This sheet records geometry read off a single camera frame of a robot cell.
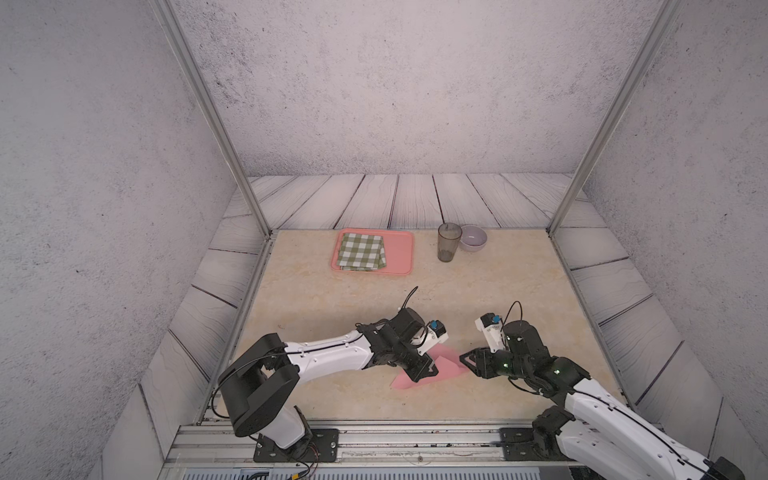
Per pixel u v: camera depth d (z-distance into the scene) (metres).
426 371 0.69
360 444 0.74
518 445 0.71
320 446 0.73
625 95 0.83
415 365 0.71
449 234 1.04
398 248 1.19
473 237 1.15
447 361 0.77
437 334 0.73
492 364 0.69
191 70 0.78
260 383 0.43
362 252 1.12
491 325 0.72
